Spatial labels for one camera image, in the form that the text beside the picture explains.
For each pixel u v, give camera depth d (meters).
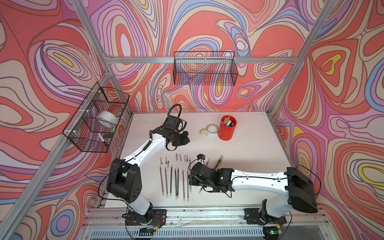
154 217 0.73
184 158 0.94
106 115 0.75
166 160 0.93
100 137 0.74
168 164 0.93
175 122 0.69
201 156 0.71
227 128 1.02
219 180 0.55
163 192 0.82
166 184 0.84
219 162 0.93
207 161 0.93
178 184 0.84
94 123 0.79
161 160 0.93
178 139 0.73
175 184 0.84
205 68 0.96
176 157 0.96
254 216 0.73
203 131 1.08
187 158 0.95
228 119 0.99
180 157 0.95
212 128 1.11
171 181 0.86
